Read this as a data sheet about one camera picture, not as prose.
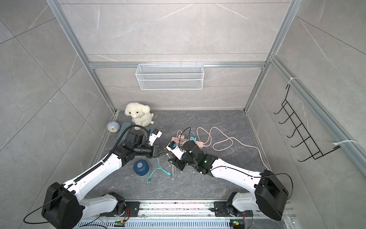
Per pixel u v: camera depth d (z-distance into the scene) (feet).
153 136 2.34
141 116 3.27
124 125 3.44
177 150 2.16
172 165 2.38
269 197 1.32
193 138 3.11
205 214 2.39
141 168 2.55
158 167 2.83
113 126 3.30
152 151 2.22
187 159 2.13
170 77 3.31
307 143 2.08
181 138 3.19
